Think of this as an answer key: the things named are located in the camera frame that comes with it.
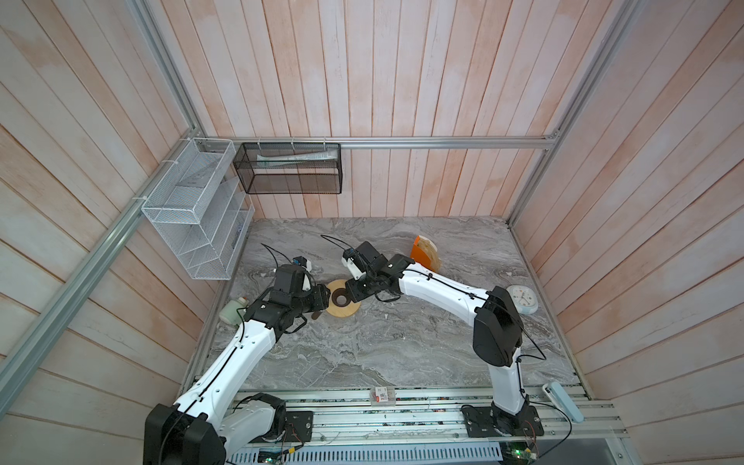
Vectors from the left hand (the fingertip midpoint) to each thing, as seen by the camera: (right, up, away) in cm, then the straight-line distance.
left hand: (323, 298), depth 81 cm
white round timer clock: (+66, -2, +14) cm, 68 cm away
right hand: (+7, +1, +6) cm, 9 cm away
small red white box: (+17, -26, -5) cm, 31 cm away
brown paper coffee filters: (+35, +15, +20) cm, 43 cm away
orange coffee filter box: (+32, +12, +19) cm, 39 cm away
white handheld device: (+64, -26, -6) cm, 69 cm away
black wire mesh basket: (-17, +45, +26) cm, 54 cm away
